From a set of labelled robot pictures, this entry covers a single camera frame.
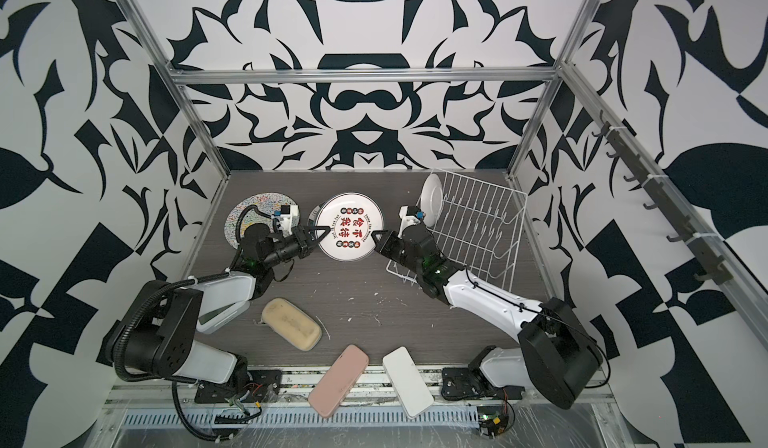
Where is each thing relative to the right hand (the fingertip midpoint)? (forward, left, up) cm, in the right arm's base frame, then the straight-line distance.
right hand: (371, 232), depth 79 cm
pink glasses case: (-31, +9, -17) cm, 36 cm away
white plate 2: (+18, -18, -9) cm, 27 cm away
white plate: (+5, +6, -1) cm, 8 cm away
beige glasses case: (-18, +22, -16) cm, 33 cm away
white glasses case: (-32, -8, -16) cm, 37 cm away
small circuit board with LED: (-39, -28, -22) cm, 53 cm away
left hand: (+3, +11, -1) cm, 11 cm away
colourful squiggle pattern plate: (+27, +41, -19) cm, 52 cm away
